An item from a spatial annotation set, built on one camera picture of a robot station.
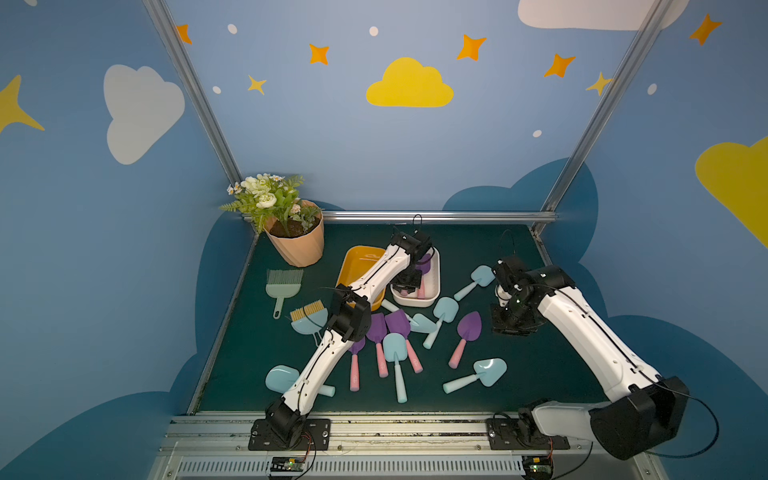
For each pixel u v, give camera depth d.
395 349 0.89
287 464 0.72
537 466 0.73
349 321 0.67
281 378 0.83
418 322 0.94
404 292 0.98
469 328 0.93
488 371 0.85
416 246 0.76
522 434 0.67
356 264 1.07
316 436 0.76
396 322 0.94
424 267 1.08
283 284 1.03
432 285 1.04
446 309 0.98
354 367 0.84
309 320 0.97
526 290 0.54
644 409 0.38
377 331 0.95
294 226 1.04
